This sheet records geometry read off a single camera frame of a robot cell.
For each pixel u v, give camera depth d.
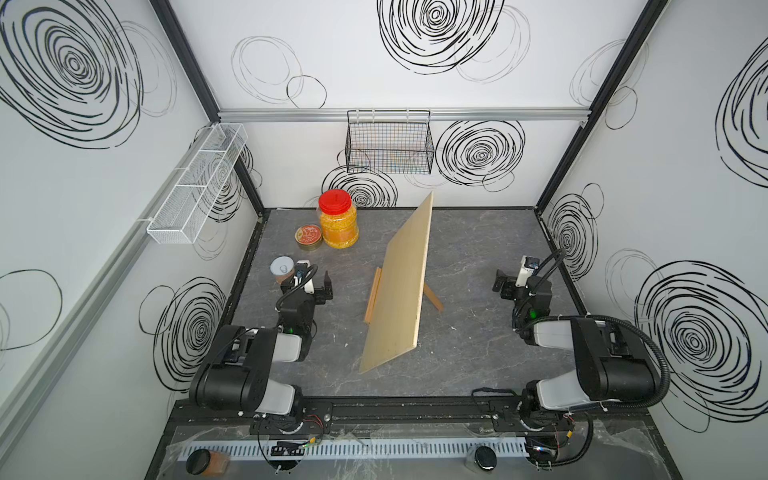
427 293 0.85
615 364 0.44
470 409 0.77
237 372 0.43
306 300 0.81
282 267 0.96
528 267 0.80
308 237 1.07
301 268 0.75
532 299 0.71
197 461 0.66
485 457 0.61
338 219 1.01
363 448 0.77
